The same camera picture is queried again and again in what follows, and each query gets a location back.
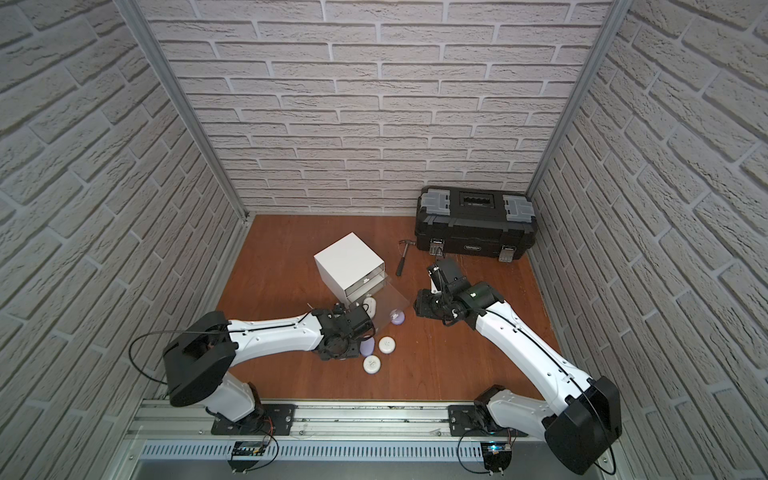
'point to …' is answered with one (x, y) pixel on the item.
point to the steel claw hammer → (406, 243)
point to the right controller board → (497, 456)
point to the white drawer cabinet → (350, 268)
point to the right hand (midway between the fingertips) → (424, 305)
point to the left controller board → (245, 448)
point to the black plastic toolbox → (472, 220)
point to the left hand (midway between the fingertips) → (354, 348)
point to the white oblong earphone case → (369, 305)
